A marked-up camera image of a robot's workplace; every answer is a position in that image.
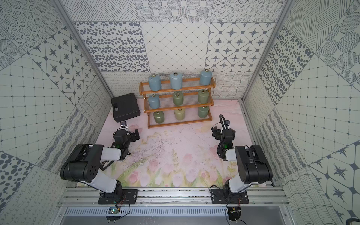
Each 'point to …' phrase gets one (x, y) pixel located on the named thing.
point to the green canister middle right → (203, 96)
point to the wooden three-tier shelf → (190, 88)
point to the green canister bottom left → (159, 116)
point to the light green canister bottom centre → (179, 114)
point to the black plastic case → (124, 107)
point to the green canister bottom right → (203, 111)
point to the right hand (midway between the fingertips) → (223, 129)
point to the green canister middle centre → (177, 98)
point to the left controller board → (113, 210)
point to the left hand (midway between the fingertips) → (134, 129)
